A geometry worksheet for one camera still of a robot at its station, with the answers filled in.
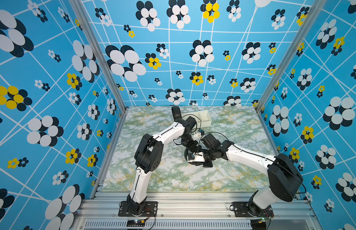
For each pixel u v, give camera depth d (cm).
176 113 97
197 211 74
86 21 74
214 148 66
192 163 81
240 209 72
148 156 53
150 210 72
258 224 70
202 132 85
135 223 72
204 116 113
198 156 72
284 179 43
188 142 79
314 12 69
